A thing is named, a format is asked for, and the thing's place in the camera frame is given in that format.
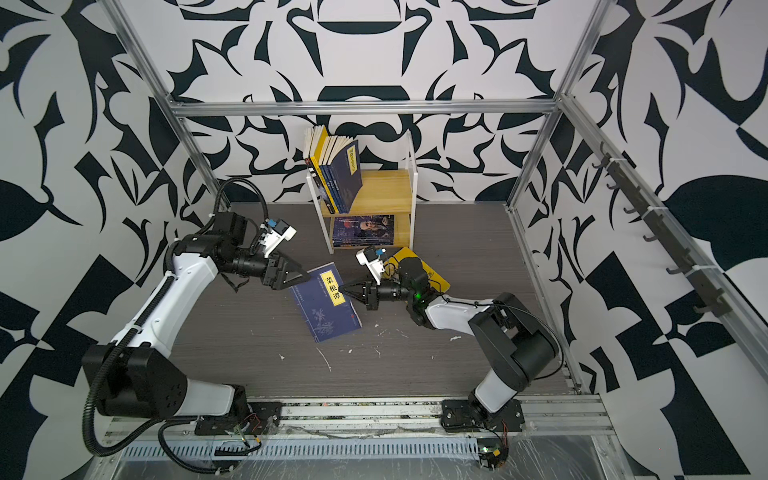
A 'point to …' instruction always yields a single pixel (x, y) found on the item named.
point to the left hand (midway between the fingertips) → (303, 270)
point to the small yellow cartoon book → (391, 269)
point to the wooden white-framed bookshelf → (384, 214)
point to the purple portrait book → (363, 230)
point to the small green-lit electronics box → (493, 452)
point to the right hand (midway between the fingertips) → (344, 292)
